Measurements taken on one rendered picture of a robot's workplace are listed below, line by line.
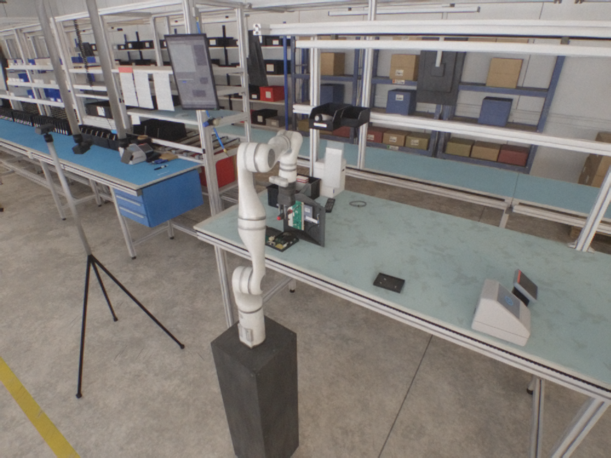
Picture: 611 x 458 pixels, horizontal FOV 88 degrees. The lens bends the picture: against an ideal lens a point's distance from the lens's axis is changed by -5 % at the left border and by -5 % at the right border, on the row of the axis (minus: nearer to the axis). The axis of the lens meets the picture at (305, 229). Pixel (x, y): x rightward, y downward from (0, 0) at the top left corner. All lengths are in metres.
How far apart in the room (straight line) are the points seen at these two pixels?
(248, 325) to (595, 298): 1.36
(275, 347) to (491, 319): 0.77
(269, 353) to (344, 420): 0.95
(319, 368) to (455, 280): 1.19
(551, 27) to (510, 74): 3.41
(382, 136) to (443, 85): 2.29
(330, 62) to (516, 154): 2.88
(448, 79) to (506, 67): 1.81
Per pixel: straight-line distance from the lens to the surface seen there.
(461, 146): 5.00
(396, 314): 1.38
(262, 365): 1.29
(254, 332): 1.30
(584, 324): 1.56
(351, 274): 1.44
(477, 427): 2.33
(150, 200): 2.89
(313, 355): 2.42
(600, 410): 1.60
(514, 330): 1.29
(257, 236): 1.09
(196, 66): 2.60
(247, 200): 1.07
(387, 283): 1.41
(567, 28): 1.43
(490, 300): 1.23
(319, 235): 1.60
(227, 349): 1.36
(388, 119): 1.95
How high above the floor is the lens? 1.85
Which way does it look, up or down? 29 degrees down
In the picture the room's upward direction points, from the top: straight up
